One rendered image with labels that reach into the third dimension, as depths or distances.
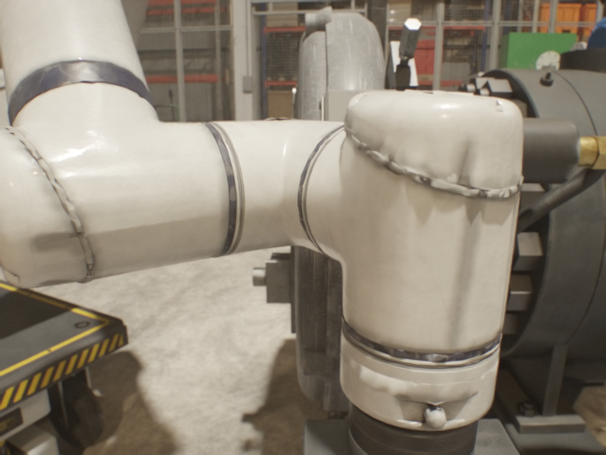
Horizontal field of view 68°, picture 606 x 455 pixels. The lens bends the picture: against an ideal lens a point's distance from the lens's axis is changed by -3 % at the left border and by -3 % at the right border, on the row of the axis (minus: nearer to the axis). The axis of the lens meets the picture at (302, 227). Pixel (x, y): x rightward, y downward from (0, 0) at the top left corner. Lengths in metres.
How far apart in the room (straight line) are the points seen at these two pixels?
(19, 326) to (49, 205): 1.04
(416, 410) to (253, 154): 0.16
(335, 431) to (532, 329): 0.57
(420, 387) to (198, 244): 0.14
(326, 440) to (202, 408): 1.10
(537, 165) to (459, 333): 0.35
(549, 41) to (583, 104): 7.44
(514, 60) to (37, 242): 7.98
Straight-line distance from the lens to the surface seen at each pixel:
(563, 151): 0.57
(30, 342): 1.18
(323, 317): 0.63
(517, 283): 0.80
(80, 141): 0.26
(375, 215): 0.21
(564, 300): 0.81
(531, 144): 0.55
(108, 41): 0.32
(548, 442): 0.95
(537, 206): 0.66
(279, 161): 0.28
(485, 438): 0.33
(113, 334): 1.15
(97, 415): 1.26
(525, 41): 8.18
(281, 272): 0.98
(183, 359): 1.64
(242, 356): 1.62
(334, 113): 0.50
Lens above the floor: 0.81
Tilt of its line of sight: 14 degrees down
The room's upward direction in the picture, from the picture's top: straight up
